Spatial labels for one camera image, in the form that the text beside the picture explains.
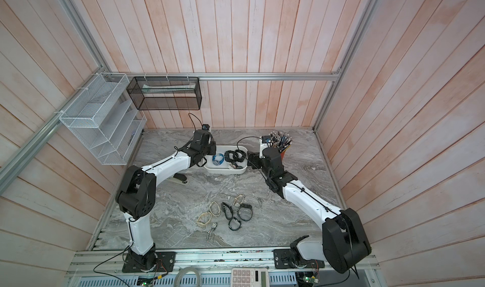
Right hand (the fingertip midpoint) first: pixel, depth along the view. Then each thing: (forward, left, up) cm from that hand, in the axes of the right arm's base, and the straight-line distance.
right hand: (255, 150), depth 85 cm
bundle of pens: (+7, -12, -1) cm, 14 cm away
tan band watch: (-21, +19, -19) cm, 34 cm away
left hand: (+9, +22, -8) cm, 25 cm away
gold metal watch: (-16, +8, -19) cm, 26 cm away
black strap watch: (-22, +12, -19) cm, 32 cm away
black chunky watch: (+8, +13, -16) cm, 23 cm away
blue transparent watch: (+7, +20, -18) cm, 28 cm away
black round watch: (-20, +5, -15) cm, 26 cm away
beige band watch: (-28, +24, -18) cm, 41 cm away
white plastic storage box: (-1, +14, -14) cm, 20 cm away
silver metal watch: (-29, +19, -19) cm, 40 cm away
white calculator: (-47, +3, -18) cm, 50 cm away
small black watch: (-27, +9, -20) cm, 35 cm away
